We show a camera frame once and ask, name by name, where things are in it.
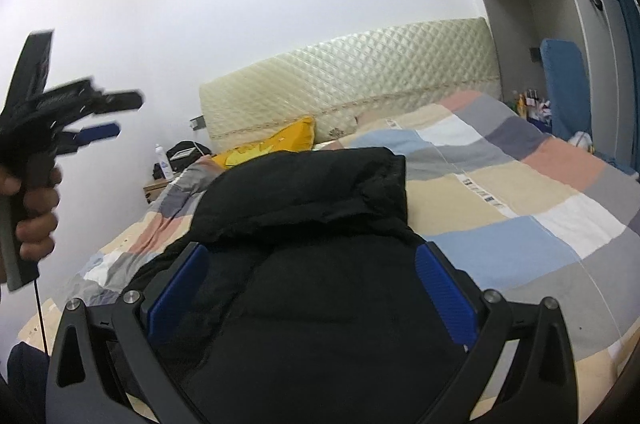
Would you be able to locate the black puffer jacket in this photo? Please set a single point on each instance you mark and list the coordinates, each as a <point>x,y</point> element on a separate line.
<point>311,310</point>

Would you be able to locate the blue chair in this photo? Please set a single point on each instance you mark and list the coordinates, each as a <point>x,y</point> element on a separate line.
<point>568,89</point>

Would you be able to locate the cream quilted headboard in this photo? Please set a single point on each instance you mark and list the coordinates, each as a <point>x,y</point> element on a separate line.
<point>397,69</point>

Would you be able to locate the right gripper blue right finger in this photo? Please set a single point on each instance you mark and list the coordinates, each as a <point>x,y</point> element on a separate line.
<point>444,286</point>

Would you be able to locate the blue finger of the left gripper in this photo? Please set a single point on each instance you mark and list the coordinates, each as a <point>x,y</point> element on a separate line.
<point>113,102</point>
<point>70,141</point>

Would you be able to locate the wooden nightstand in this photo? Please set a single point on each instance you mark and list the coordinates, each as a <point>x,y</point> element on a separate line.
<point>154,189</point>

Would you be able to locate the yellow pillow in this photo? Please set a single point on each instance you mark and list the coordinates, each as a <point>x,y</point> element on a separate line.
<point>294,137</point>

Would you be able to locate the wall power outlet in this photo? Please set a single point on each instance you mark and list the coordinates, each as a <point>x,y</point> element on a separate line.
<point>198,123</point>

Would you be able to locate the white spray bottle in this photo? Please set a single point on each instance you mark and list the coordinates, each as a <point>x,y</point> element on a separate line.
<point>163,162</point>

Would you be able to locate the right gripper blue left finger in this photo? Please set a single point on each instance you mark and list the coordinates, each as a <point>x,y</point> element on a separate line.
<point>170,293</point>

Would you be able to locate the black bag on nightstand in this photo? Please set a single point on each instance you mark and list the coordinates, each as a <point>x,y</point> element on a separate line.
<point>181,156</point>

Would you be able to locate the person's left hand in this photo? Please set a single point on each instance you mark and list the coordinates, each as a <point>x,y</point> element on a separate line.
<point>35,233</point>

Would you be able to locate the grey wardrobe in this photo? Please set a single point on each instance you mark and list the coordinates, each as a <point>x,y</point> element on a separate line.
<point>598,28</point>

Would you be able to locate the plaid patchwork duvet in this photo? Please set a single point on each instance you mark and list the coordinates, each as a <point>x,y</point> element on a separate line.
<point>521,210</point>

